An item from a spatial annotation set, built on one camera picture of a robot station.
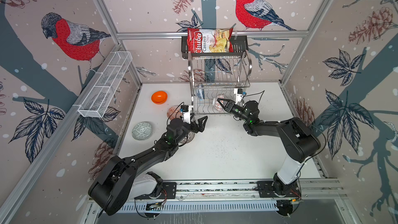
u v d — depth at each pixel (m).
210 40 0.88
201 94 0.98
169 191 0.73
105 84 0.79
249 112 0.70
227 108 0.78
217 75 1.11
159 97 1.08
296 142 0.49
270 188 0.73
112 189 0.41
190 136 0.90
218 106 0.84
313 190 0.75
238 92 0.80
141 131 0.93
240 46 0.95
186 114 0.73
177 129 0.63
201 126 0.73
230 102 0.79
